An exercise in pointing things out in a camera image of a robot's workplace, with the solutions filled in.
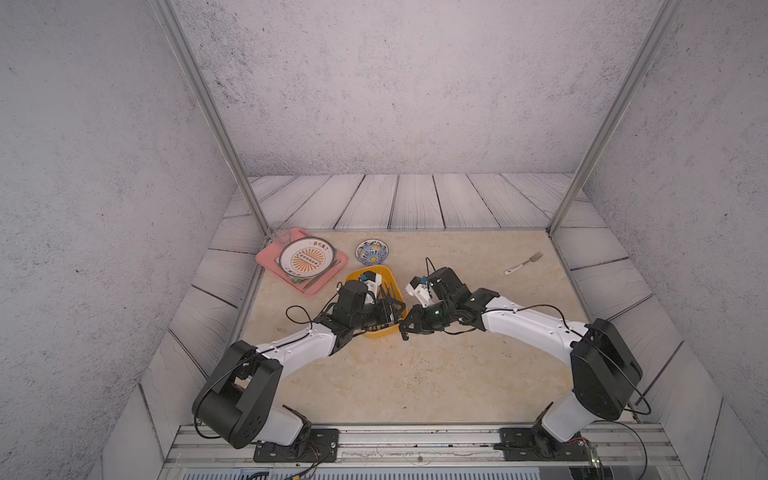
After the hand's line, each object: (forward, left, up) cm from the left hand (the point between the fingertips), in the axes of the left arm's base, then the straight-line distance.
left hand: (405, 309), depth 84 cm
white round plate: (+29, +35, -11) cm, 47 cm away
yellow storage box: (+15, +5, -13) cm, 21 cm away
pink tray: (+30, +48, -11) cm, 58 cm away
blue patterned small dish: (+31, +11, -10) cm, 34 cm away
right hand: (-7, +1, +1) cm, 7 cm away
